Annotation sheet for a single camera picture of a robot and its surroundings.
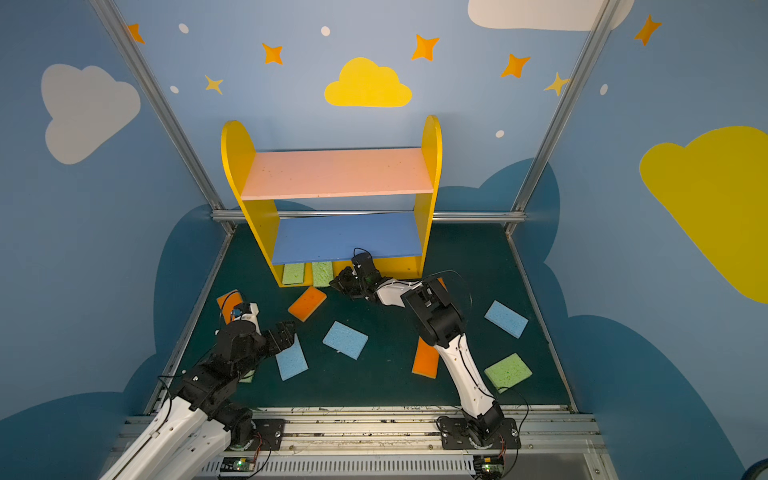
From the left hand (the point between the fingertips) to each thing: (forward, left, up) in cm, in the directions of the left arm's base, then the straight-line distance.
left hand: (282, 327), depth 80 cm
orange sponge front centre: (-4, -40, -11) cm, 42 cm away
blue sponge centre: (+1, -16, -11) cm, 20 cm away
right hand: (+21, -8, -8) cm, 24 cm away
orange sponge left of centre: (+15, -2, -12) cm, 19 cm away
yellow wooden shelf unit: (+52, -10, -2) cm, 53 cm away
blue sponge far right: (+10, -67, -12) cm, 69 cm away
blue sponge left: (-5, -1, -12) cm, 13 cm away
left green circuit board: (-30, +7, -14) cm, 33 cm away
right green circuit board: (-29, -54, -14) cm, 63 cm away
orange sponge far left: (+15, +25, -12) cm, 32 cm away
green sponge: (+26, +5, -10) cm, 28 cm away
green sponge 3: (-7, -63, -12) cm, 65 cm away
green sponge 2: (+24, -6, -8) cm, 26 cm away
